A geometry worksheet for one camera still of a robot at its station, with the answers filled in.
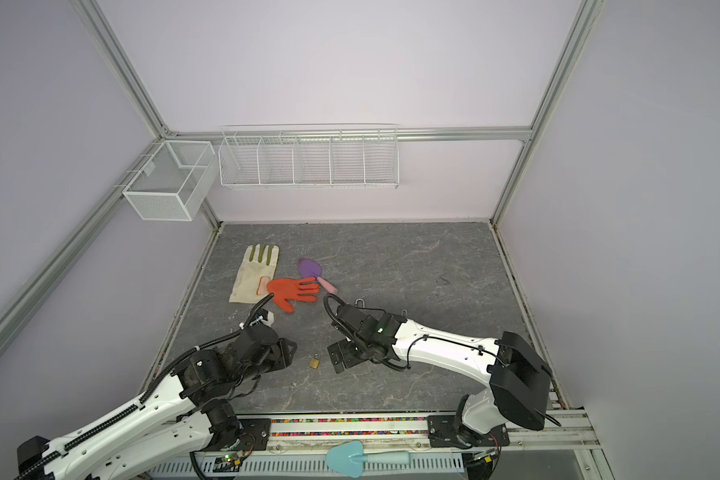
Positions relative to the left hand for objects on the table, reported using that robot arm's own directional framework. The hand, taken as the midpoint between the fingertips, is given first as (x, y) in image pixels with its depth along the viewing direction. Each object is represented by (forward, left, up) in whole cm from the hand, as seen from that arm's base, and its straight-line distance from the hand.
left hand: (290, 353), depth 76 cm
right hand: (-1, -14, -3) cm, 14 cm away
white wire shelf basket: (+58, -1, +19) cm, 62 cm away
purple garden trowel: (+36, 0, -13) cm, 38 cm away
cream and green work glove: (+39, +18, -11) cm, 44 cm away
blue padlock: (+21, -18, -11) cm, 30 cm away
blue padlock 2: (+15, -32, -10) cm, 37 cm away
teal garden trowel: (-23, -14, -10) cm, 28 cm away
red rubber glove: (+26, +4, -10) cm, 28 cm away
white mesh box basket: (+55, +43, +13) cm, 71 cm away
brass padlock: (+1, -4, -11) cm, 12 cm away
